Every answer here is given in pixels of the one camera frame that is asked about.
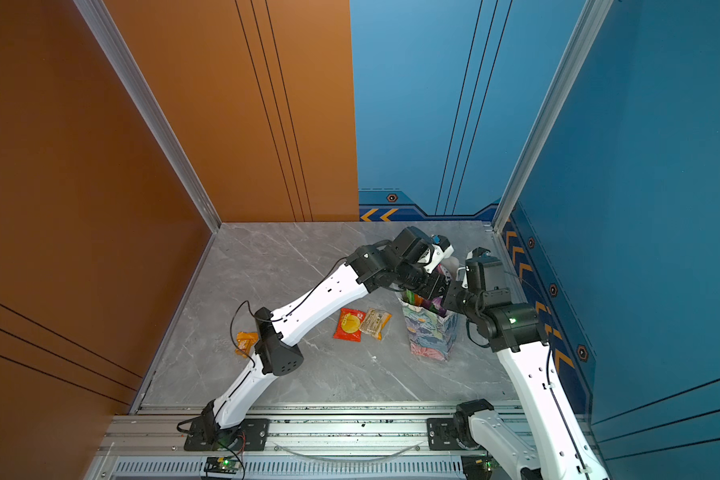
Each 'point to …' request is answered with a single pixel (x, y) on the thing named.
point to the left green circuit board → (223, 464)
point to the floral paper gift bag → (430, 334)
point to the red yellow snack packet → (349, 325)
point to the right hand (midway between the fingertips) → (446, 289)
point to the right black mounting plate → (448, 434)
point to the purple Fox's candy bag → (435, 306)
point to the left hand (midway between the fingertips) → (452, 290)
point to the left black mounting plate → (251, 434)
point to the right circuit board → (478, 467)
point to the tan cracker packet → (374, 321)
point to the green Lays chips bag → (412, 298)
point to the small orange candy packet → (245, 341)
